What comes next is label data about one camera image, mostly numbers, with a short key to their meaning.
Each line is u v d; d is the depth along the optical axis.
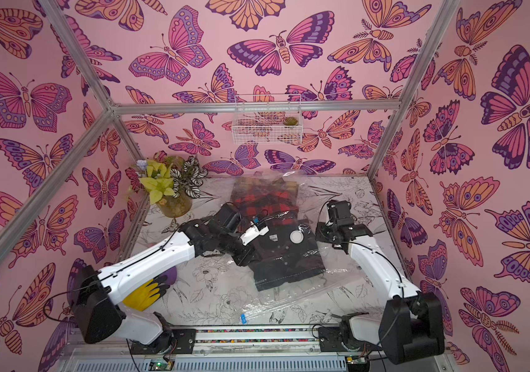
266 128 1.06
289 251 0.91
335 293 0.83
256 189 1.11
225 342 0.75
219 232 0.59
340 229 0.65
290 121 0.93
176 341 0.73
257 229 0.67
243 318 0.77
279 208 1.00
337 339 0.73
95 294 0.42
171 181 0.86
